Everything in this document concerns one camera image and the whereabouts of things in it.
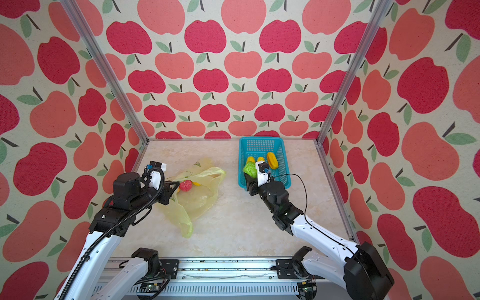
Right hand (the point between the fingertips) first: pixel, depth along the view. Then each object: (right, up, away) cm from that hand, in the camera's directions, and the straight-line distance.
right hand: (253, 174), depth 77 cm
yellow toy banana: (0, +6, +30) cm, 31 cm away
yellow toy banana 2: (+6, +6, +30) cm, 31 cm away
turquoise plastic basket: (+5, +13, +27) cm, 31 cm away
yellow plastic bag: (-29, -17, +16) cm, 37 cm away
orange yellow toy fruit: (+13, +5, +30) cm, 33 cm away
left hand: (-29, -4, -7) cm, 30 cm away
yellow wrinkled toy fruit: (-29, -7, +20) cm, 36 cm away
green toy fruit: (-1, +2, -4) cm, 5 cm away
